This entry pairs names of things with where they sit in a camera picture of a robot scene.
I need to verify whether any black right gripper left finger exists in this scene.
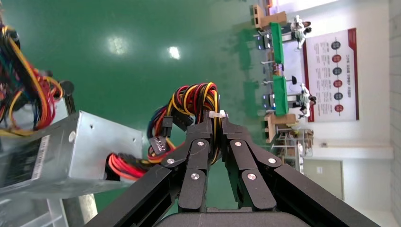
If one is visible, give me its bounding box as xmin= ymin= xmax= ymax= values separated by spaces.
xmin=84 ymin=116 xmax=214 ymax=227

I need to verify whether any green cloth table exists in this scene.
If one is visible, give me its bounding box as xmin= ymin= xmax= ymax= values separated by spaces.
xmin=270 ymin=22 xmax=285 ymax=65
xmin=272 ymin=76 xmax=290 ymax=117

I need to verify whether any clear plastic divider tray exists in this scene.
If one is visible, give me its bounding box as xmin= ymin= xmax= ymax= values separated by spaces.
xmin=0 ymin=194 xmax=68 ymax=227

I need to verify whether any grey door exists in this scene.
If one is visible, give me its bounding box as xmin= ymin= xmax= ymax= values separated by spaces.
xmin=302 ymin=159 xmax=344 ymax=201

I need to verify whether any tall cardboard box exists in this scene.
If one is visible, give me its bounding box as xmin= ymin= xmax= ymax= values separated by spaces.
xmin=260 ymin=11 xmax=288 ymax=29
xmin=274 ymin=113 xmax=297 ymax=126

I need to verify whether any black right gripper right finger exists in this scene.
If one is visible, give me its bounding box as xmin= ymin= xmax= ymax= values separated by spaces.
xmin=220 ymin=114 xmax=380 ymax=227

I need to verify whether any white and red wall poster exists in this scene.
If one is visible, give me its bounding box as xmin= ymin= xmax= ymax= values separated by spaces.
xmin=302 ymin=27 xmax=360 ymax=123

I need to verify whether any metal shelf rack with boxes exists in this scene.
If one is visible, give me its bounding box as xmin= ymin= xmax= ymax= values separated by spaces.
xmin=274 ymin=127 xmax=314 ymax=157

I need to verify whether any wooden pallet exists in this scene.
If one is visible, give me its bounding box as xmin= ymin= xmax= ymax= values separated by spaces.
xmin=264 ymin=114 xmax=277 ymax=144
xmin=252 ymin=4 xmax=262 ymax=29

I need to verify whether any power supply with coloured cables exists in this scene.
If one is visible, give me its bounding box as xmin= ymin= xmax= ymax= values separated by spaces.
xmin=0 ymin=82 xmax=220 ymax=201

